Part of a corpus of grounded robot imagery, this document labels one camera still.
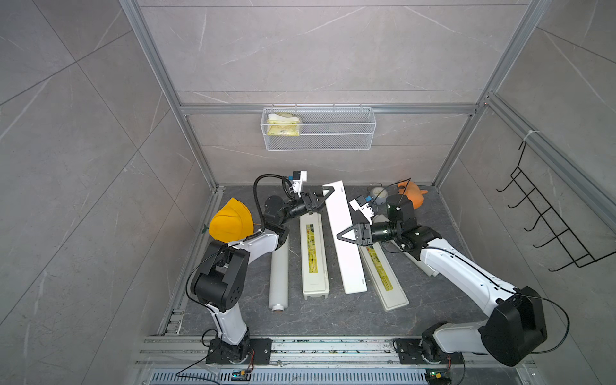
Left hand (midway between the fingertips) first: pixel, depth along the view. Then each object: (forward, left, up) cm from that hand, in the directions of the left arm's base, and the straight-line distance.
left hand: (336, 193), depth 72 cm
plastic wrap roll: (-22, -17, 0) cm, 28 cm away
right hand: (-12, -1, -7) cm, 14 cm away
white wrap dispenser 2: (-6, -18, -31) cm, 36 cm away
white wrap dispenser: (-13, +7, -25) cm, 29 cm away
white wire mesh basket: (+41, +1, -3) cm, 41 cm away
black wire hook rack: (-17, -60, -2) cm, 63 cm away
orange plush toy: (+24, -39, -26) cm, 52 cm away
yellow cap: (+13, +43, -32) cm, 56 cm away
